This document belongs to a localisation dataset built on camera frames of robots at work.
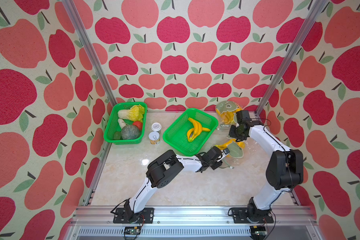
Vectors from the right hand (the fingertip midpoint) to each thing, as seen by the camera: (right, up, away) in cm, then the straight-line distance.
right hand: (234, 136), depth 93 cm
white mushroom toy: (-79, +9, +17) cm, 81 cm away
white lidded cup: (-51, +6, +10) cm, 52 cm away
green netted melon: (-67, +3, +3) cm, 68 cm away
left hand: (-9, -16, 0) cm, 18 cm away
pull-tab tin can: (-52, -1, +6) cm, 52 cm away
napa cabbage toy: (-68, +16, +15) cm, 71 cm away
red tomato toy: (-64, +8, +11) cm, 66 cm away
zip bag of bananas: (-1, +18, +15) cm, 24 cm away
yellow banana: (-22, +5, +9) cm, 25 cm away
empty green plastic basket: (-37, +1, +12) cm, 39 cm away
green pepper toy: (-78, 0, +8) cm, 78 cm away
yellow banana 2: (-27, -3, +9) cm, 29 cm away
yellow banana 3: (-16, +4, +12) cm, 21 cm away
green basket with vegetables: (-75, +8, +18) cm, 77 cm away
